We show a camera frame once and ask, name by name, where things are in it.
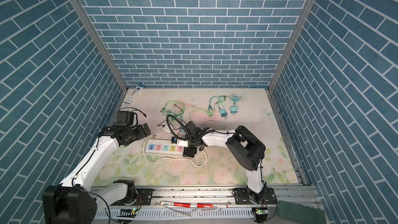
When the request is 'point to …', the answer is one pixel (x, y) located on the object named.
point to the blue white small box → (134, 94)
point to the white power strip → (163, 146)
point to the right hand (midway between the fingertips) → (184, 145)
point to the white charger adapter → (166, 128)
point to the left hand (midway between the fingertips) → (144, 132)
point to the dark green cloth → (299, 213)
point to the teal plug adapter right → (233, 110)
